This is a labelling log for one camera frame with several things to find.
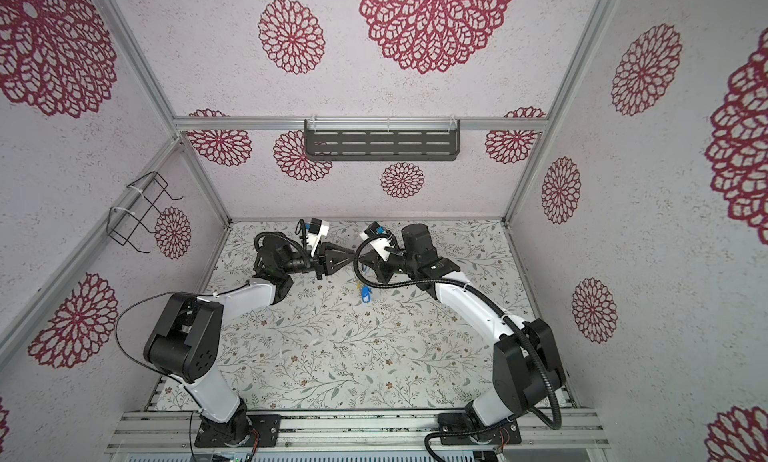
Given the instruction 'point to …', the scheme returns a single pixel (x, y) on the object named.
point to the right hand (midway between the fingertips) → (363, 252)
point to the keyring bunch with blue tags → (366, 293)
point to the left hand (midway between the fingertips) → (353, 259)
